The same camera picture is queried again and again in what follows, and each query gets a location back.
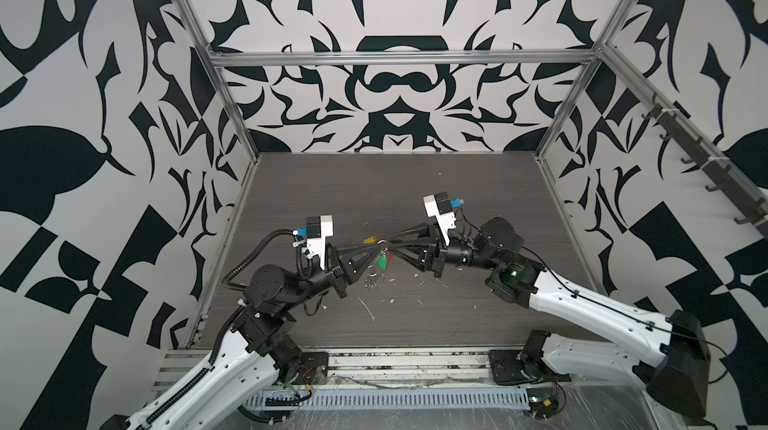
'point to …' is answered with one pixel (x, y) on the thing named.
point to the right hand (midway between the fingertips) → (395, 248)
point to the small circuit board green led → (543, 402)
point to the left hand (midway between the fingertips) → (380, 245)
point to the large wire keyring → (374, 277)
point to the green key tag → (382, 261)
